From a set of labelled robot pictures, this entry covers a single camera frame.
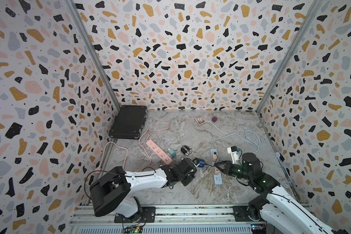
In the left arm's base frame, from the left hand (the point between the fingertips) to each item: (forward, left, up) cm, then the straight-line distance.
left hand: (192, 172), depth 84 cm
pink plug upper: (+8, -13, +3) cm, 16 cm away
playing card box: (+44, -8, -3) cm, 44 cm away
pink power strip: (+21, +27, -2) cm, 35 cm away
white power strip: (-2, -14, -2) cm, 15 cm away
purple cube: (+45, -20, -4) cm, 49 cm away
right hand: (-1, -11, +11) cm, 16 cm away
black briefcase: (+40, +45, 0) cm, 61 cm away
